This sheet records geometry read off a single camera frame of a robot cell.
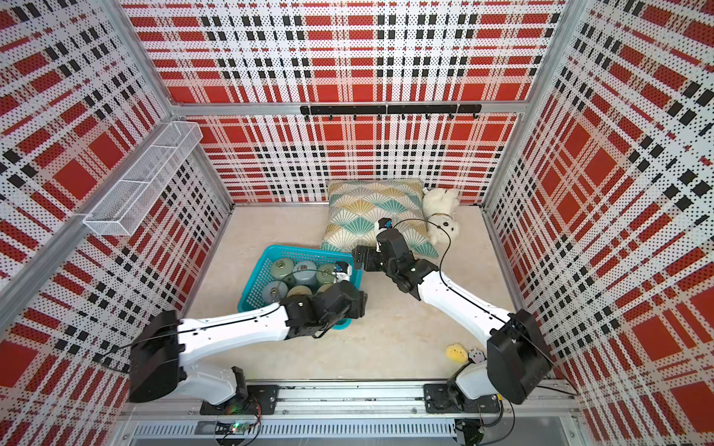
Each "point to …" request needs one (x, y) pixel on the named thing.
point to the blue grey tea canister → (273, 291)
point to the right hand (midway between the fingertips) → (368, 252)
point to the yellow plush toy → (456, 352)
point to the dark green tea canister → (282, 268)
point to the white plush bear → (439, 206)
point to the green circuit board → (237, 428)
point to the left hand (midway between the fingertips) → (361, 295)
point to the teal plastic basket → (342, 323)
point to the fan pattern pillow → (353, 208)
